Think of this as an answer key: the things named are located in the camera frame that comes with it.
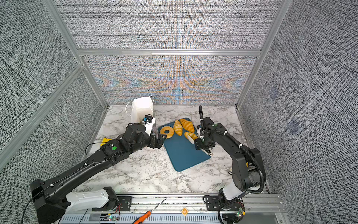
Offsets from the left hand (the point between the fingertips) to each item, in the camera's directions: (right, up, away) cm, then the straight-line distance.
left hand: (160, 134), depth 72 cm
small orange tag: (+13, -39, -2) cm, 41 cm away
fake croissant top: (+16, +3, +29) cm, 33 cm away
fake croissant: (+9, +2, +28) cm, 29 cm away
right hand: (+24, -9, +17) cm, 31 cm away
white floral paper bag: (-15, +16, +19) cm, 29 cm away
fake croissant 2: (+20, -4, +24) cm, 31 cm away
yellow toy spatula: (-42, -7, +24) cm, 49 cm away
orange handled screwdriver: (-7, -40, -2) cm, 41 cm away
